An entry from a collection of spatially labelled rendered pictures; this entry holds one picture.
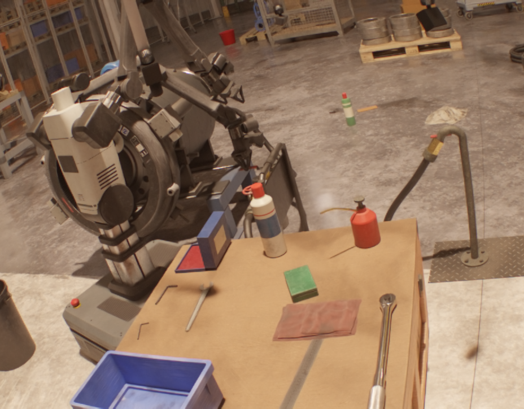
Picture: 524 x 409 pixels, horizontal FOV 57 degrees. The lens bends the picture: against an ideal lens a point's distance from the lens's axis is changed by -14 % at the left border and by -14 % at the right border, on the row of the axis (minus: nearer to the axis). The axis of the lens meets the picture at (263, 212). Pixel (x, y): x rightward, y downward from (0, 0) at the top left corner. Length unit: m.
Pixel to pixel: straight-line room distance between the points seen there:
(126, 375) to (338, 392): 0.52
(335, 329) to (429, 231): 1.31
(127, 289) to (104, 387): 0.92
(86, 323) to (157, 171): 0.76
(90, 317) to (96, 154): 0.66
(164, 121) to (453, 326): 1.44
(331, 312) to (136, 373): 0.50
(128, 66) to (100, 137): 0.27
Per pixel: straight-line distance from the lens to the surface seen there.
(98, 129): 1.79
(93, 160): 1.96
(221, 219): 1.76
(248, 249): 1.76
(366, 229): 1.57
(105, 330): 2.07
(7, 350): 2.63
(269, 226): 1.62
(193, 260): 1.80
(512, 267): 2.23
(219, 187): 2.88
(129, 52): 1.90
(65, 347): 2.63
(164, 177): 2.45
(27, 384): 2.53
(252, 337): 1.39
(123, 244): 2.13
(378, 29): 6.16
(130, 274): 2.16
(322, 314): 1.36
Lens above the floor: 1.30
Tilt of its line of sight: 25 degrees down
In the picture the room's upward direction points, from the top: 17 degrees counter-clockwise
